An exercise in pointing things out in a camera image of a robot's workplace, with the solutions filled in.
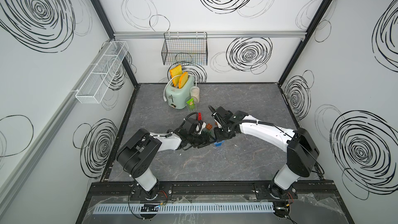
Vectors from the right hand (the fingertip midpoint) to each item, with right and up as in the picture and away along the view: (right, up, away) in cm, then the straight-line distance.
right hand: (217, 138), depth 83 cm
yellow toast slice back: (-26, +38, +16) cm, 49 cm away
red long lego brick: (-10, +9, +16) cm, 21 cm away
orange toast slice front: (-20, +33, +11) cm, 40 cm away
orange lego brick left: (-4, +4, +12) cm, 14 cm away
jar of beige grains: (-13, +26, +19) cm, 35 cm away
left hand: (-2, -3, +2) cm, 4 cm away
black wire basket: (-22, +68, +61) cm, 94 cm away
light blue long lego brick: (+1, -5, +4) cm, 6 cm away
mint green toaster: (-25, +22, +13) cm, 36 cm away
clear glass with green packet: (-16, +19, +19) cm, 31 cm away
